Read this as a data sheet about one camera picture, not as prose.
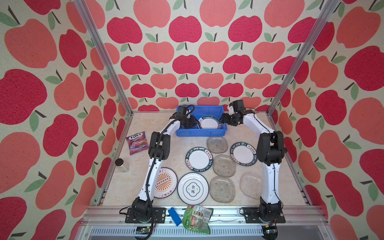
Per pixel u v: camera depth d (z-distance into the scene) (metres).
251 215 0.73
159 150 0.70
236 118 0.80
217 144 1.02
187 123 0.98
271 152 0.59
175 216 0.75
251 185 0.84
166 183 0.84
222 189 0.84
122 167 0.84
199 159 0.94
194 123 1.02
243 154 1.00
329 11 0.70
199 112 1.18
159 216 0.75
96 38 0.80
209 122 1.13
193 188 0.82
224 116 0.94
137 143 0.99
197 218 0.72
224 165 0.91
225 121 0.93
